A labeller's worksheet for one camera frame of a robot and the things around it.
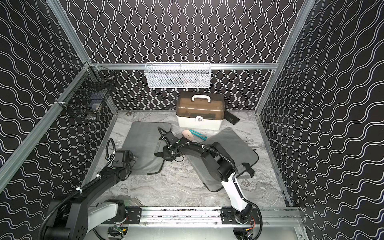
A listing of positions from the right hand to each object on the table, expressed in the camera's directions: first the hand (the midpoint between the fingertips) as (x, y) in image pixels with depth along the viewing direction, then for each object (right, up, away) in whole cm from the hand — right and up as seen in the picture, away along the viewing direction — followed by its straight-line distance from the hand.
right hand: (166, 154), depth 95 cm
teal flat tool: (+23, +11, +10) cm, 27 cm away
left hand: (-20, -2, -6) cm, 21 cm away
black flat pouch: (+46, +24, +18) cm, 55 cm away
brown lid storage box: (+23, +28, -2) cm, 36 cm away
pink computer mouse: (+13, +13, +8) cm, 20 cm away
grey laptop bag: (-16, +9, +5) cm, 19 cm away
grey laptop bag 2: (+21, -5, -4) cm, 22 cm away
